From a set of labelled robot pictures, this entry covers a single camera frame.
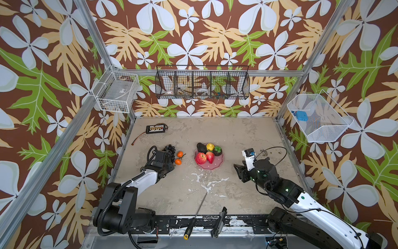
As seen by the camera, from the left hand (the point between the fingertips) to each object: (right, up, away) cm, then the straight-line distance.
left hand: (168, 162), depth 93 cm
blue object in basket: (+77, +28, -6) cm, 82 cm away
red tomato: (+19, +3, -2) cm, 20 cm away
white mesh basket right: (+84, +27, -10) cm, 89 cm away
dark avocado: (+20, +8, +4) cm, 22 cm away
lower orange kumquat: (+5, 0, +1) cm, 6 cm away
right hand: (+37, +3, -18) cm, 41 cm away
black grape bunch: (+1, +7, +5) cm, 9 cm away
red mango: (+25, +4, -1) cm, 25 cm away
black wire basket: (+16, +51, +5) cm, 53 cm away
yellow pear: (+26, +9, +5) cm, 28 cm away
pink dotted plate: (+31, 0, +3) cm, 31 cm away
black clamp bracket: (+28, -26, -19) cm, 43 cm away
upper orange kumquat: (+6, +5, +5) cm, 9 cm away
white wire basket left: (-29, +42, -7) cm, 51 cm away
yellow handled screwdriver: (+15, -26, -18) cm, 35 cm away
